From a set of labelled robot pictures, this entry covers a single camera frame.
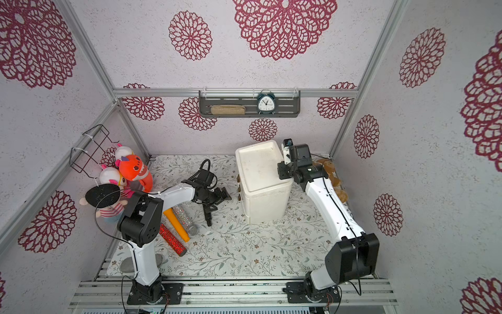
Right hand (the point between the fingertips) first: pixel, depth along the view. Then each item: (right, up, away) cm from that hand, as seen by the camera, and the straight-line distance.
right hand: (283, 163), depth 81 cm
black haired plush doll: (-72, -14, -2) cm, 74 cm away
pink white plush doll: (-73, -5, +4) cm, 74 cm away
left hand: (-26, -18, +15) cm, 35 cm away
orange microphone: (-47, -28, +8) cm, 55 cm away
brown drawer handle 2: (-19, -11, +11) cm, 25 cm away
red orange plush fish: (-68, -2, +7) cm, 68 cm away
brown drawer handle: (-19, -7, +4) cm, 21 cm away
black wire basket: (-78, +10, 0) cm, 78 cm away
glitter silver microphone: (-40, -29, +5) cm, 50 cm away
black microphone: (-34, -23, +13) cm, 44 cm away
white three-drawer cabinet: (-8, -14, -5) cm, 17 cm away
